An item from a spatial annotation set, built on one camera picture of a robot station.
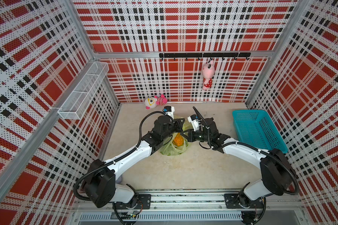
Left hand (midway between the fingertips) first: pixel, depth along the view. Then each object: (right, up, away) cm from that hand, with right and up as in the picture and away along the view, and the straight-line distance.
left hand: (186, 119), depth 78 cm
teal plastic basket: (+55, -7, +26) cm, 61 cm away
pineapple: (-4, -14, +11) cm, 18 cm away
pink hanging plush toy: (+15, +32, +14) cm, 38 cm away
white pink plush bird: (-26, +13, +34) cm, 45 cm away
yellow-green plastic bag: (-9, -19, +6) cm, 22 cm away
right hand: (-2, -9, +3) cm, 9 cm away
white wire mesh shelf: (-72, +9, +13) cm, 74 cm away
